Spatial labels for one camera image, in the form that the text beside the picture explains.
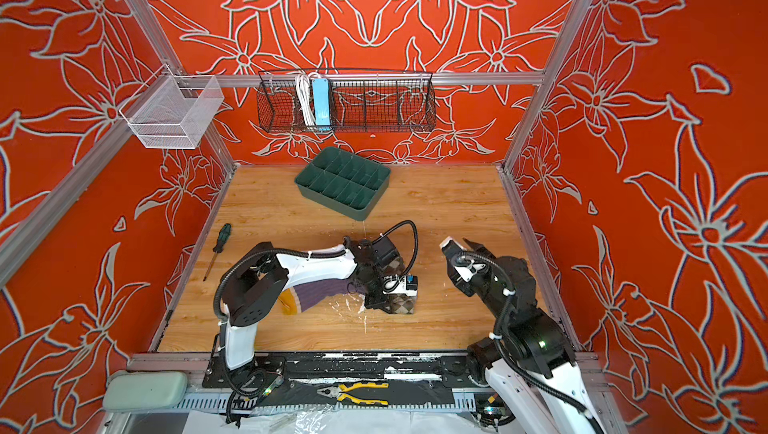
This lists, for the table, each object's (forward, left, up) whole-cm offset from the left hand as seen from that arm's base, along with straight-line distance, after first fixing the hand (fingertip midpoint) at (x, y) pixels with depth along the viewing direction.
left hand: (393, 304), depth 83 cm
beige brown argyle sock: (-1, -2, +2) cm, 2 cm away
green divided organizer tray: (+42, +20, +4) cm, 46 cm away
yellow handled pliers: (-21, +12, 0) cm, 25 cm away
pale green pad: (-24, +58, +2) cm, 63 cm away
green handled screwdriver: (+20, +57, +1) cm, 61 cm away
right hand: (+7, -14, +25) cm, 29 cm away
